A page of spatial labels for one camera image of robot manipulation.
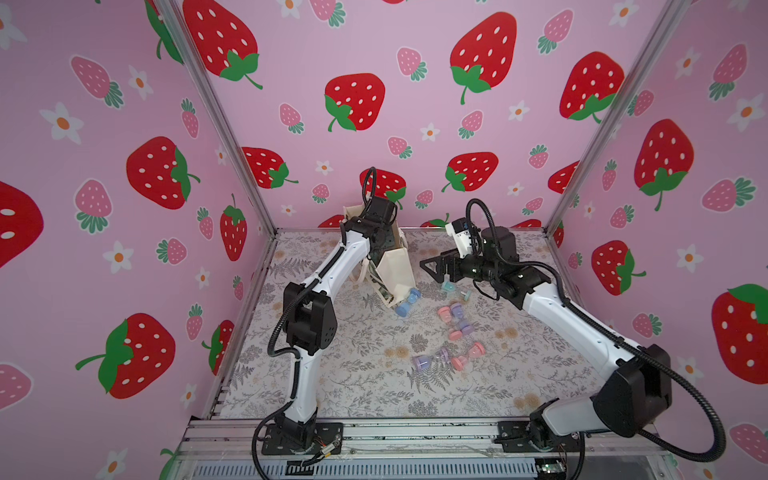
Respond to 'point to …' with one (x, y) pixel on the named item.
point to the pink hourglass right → (477, 350)
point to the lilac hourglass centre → (421, 362)
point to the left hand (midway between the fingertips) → (386, 239)
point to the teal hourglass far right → (451, 288)
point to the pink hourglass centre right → (445, 313)
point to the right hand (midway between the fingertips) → (426, 263)
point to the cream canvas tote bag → (391, 274)
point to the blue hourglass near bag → (403, 308)
